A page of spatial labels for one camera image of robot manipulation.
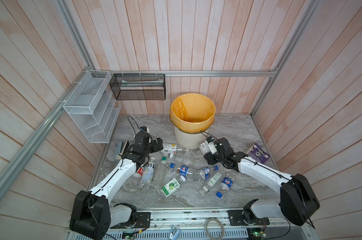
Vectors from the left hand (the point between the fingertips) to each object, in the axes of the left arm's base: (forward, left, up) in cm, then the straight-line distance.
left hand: (156, 144), depth 85 cm
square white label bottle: (-1, -29, -2) cm, 29 cm away
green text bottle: (-18, -32, -10) cm, 38 cm away
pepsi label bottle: (-20, -39, -9) cm, 45 cm away
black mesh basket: (+42, +15, +10) cm, 46 cm away
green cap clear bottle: (-12, -2, -13) cm, 18 cm away
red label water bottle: (-18, +14, -15) cm, 27 cm away
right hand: (-2, -32, -6) cm, 33 cm away
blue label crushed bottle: (-12, -16, -10) cm, 22 cm away
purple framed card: (+1, -65, -12) cm, 66 cm away
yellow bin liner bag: (+24, -23, +2) cm, 33 cm away
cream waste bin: (+5, -20, -3) cm, 21 cm away
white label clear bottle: (+2, -9, -9) cm, 12 cm away
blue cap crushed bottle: (-14, -28, -9) cm, 33 cm away
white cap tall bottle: (-13, +4, -9) cm, 17 cm away
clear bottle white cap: (-4, -17, -10) cm, 21 cm away
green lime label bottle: (-20, -10, -11) cm, 25 cm away
